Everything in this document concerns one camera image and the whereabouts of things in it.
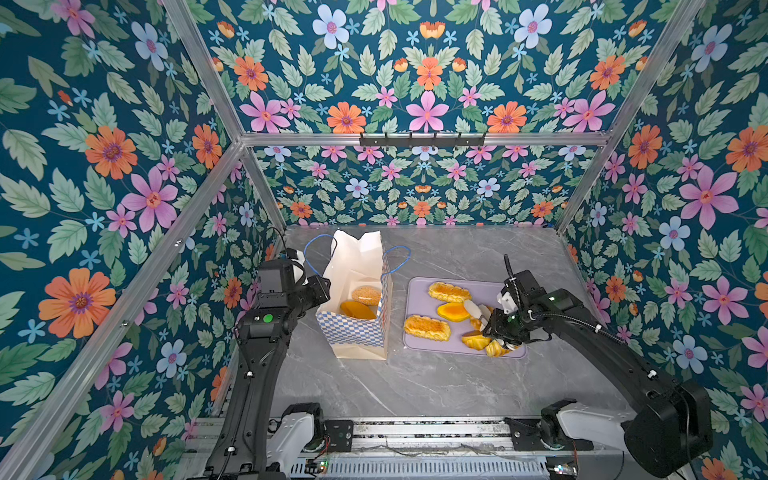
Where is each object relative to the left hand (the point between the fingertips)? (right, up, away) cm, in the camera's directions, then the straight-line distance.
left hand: (330, 274), depth 72 cm
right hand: (+41, -16, +7) cm, 44 cm away
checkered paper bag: (+7, -10, -5) cm, 13 cm away
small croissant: (+4, -12, +18) cm, 22 cm away
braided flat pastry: (+25, -17, +16) cm, 34 cm away
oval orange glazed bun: (+33, -13, +19) cm, 41 cm away
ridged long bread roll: (+44, -22, +10) cm, 50 cm away
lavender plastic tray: (+22, -11, +25) cm, 35 cm away
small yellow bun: (+39, -20, +12) cm, 45 cm away
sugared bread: (+32, -7, +23) cm, 40 cm away
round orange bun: (+6, -8, +23) cm, 25 cm away
